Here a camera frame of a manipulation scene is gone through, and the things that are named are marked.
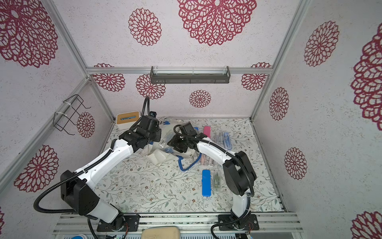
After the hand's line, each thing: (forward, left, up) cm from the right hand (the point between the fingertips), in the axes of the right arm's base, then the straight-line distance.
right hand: (167, 143), depth 85 cm
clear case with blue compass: (+14, -38, -17) cm, 44 cm away
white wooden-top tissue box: (+30, +38, -12) cm, 50 cm away
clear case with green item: (-16, -29, -17) cm, 37 cm away
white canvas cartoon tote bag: (-6, +5, 0) cm, 8 cm away
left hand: (+3, +6, +6) cm, 10 cm away
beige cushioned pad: (-42, 0, -13) cm, 44 cm away
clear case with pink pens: (-2, -23, -18) cm, 29 cm away
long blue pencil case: (-16, -23, -18) cm, 33 cm away
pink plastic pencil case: (+25, -25, -19) cm, 40 cm away
